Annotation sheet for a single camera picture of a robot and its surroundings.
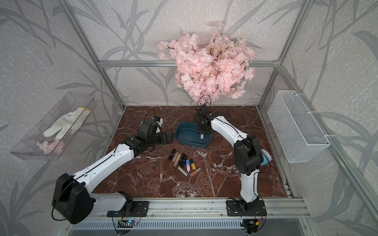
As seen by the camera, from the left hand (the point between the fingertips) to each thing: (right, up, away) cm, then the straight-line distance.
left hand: (168, 135), depth 83 cm
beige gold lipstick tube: (+2, -15, +9) cm, 17 cm away
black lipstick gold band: (+6, -16, +7) cm, 18 cm away
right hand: (+18, +2, +10) cm, 21 cm away
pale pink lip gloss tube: (+19, -1, +7) cm, 20 cm away
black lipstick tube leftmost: (0, -14, +9) cm, 16 cm away
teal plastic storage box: (+9, -1, +22) cm, 24 cm away
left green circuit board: (-17, -41, -12) cm, 46 cm away
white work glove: (-44, +7, -15) cm, 47 cm away
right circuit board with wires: (+42, -42, -13) cm, 61 cm away
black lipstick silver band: (+8, -15, +8) cm, 19 cm away
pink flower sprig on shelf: (-44, -2, -23) cm, 49 cm away
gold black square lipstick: (+14, -18, +6) cm, 23 cm away
